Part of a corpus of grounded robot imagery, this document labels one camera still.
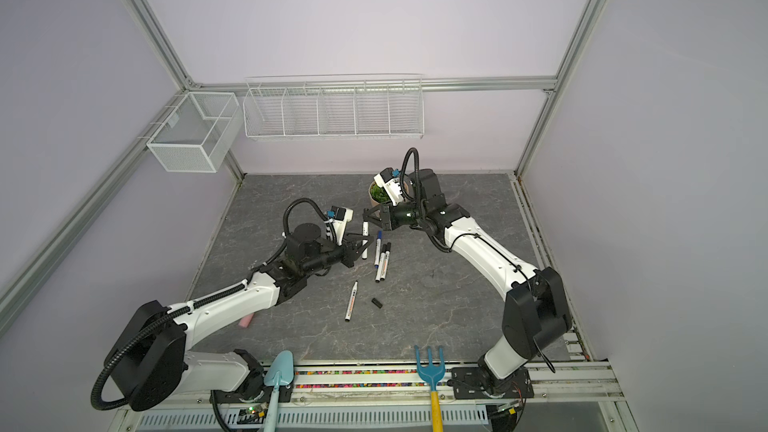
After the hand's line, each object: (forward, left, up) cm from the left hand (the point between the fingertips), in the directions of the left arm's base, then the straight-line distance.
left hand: (371, 240), depth 78 cm
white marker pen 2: (+3, -2, -18) cm, 18 cm away
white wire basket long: (+45, +11, +12) cm, 47 cm away
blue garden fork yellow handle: (-29, -14, -18) cm, 37 cm away
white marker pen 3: (+1, +1, +2) cm, 3 cm away
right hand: (+3, +1, +5) cm, 6 cm away
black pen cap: (-10, 0, -19) cm, 21 cm away
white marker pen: (+4, -4, -19) cm, 20 cm away
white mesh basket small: (+41, +55, +7) cm, 69 cm away
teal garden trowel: (-26, +24, -17) cm, 40 cm away
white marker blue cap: (+8, -1, -18) cm, 19 cm away
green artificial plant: (+23, -2, -8) cm, 25 cm away
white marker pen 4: (-9, +7, -19) cm, 22 cm away
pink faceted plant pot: (+21, 0, -10) cm, 23 cm away
